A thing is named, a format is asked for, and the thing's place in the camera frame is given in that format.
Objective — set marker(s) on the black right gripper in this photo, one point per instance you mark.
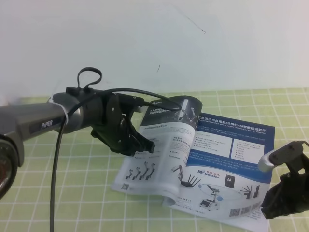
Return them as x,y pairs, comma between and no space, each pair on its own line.
291,194

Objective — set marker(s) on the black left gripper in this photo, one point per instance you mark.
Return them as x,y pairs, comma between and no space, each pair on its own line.
117,135

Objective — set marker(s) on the white magazine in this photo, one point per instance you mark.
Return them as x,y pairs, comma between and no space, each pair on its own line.
202,164

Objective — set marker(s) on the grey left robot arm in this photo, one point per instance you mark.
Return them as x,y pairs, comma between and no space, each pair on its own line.
68,113

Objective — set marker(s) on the green checkered tablecloth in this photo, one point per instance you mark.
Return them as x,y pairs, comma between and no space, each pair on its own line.
87,168

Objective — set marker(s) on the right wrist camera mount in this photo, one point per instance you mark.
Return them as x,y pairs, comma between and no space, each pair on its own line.
291,154

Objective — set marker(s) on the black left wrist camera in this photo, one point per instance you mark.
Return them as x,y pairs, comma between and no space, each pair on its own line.
130,104

